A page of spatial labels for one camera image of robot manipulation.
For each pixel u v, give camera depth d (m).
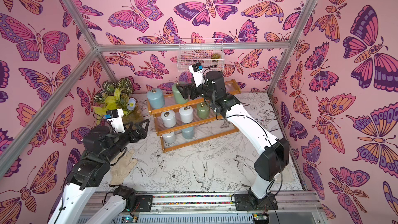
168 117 0.80
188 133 0.91
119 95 0.85
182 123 0.86
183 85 0.63
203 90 0.62
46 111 0.63
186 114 0.81
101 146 0.47
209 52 0.95
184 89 0.63
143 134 0.58
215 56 0.92
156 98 0.70
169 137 0.88
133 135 0.56
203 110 0.84
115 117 0.55
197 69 0.60
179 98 0.73
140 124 0.59
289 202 0.75
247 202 0.73
